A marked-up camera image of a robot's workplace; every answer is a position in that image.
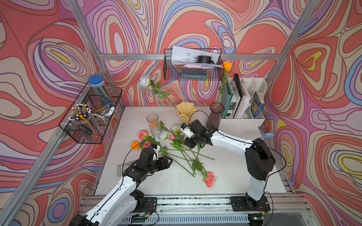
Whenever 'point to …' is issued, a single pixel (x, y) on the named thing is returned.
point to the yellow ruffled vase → (185, 110)
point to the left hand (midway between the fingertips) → (170, 162)
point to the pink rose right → (209, 178)
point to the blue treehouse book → (256, 106)
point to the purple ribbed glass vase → (214, 118)
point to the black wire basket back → (192, 73)
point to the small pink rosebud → (172, 137)
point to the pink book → (243, 103)
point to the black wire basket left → (102, 114)
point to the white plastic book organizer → (257, 84)
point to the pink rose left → (143, 135)
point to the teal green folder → (230, 94)
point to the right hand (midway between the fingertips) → (188, 144)
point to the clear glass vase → (154, 125)
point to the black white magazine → (234, 103)
